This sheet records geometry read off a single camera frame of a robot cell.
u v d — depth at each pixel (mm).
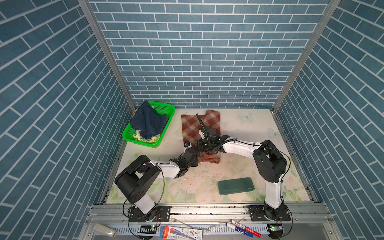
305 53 882
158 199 785
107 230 667
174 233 679
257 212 738
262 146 545
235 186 826
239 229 693
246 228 692
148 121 992
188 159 723
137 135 985
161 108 1153
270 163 510
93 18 739
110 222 722
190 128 1081
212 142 732
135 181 453
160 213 727
